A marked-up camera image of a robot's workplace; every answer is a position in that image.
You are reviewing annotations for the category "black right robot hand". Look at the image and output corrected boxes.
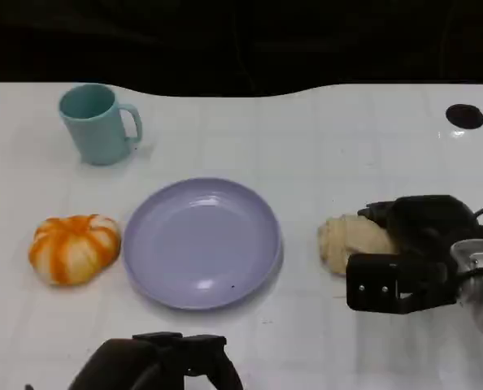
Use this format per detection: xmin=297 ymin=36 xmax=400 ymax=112
xmin=356 ymin=194 xmax=483 ymax=263

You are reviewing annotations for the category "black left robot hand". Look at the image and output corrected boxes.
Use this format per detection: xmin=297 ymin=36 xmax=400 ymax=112
xmin=68 ymin=331 xmax=245 ymax=390

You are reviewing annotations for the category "beige towel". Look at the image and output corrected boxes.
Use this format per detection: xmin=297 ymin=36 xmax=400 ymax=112
xmin=316 ymin=214 xmax=401 ymax=278

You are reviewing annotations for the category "black table grommet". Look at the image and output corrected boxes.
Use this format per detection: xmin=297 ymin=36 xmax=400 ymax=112
xmin=446 ymin=103 xmax=483 ymax=130

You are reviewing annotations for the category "lilac plate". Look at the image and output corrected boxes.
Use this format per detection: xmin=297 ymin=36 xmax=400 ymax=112
xmin=122 ymin=177 xmax=284 ymax=312

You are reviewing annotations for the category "orange and white bread roll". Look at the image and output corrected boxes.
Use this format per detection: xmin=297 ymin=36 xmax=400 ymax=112
xmin=28 ymin=214 xmax=123 ymax=287

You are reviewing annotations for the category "pale green mug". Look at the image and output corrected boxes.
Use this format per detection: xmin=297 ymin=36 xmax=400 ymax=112
xmin=58 ymin=83 xmax=144 ymax=167

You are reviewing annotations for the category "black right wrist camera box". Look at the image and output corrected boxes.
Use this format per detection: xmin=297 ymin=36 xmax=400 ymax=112
xmin=346 ymin=252 xmax=459 ymax=316

